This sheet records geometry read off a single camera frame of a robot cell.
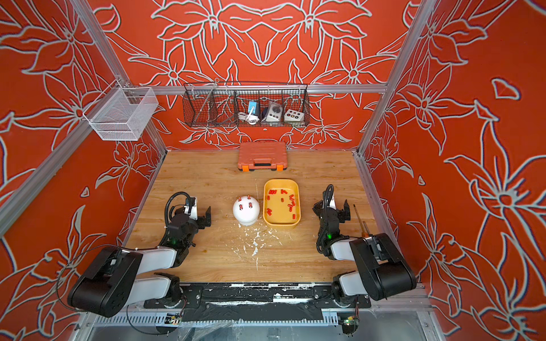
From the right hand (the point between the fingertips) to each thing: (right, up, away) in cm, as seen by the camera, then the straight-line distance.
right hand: (332, 199), depth 88 cm
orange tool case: (-31, +20, +23) cm, 43 cm away
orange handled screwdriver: (+14, -15, 0) cm, 20 cm away
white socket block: (-16, +37, +6) cm, 41 cm away
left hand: (-58, -3, +2) cm, 58 cm away
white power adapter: (-24, +38, +3) cm, 45 cm away
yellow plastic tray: (-21, -3, +10) cm, 24 cm away
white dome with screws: (-36, -4, -3) cm, 37 cm away
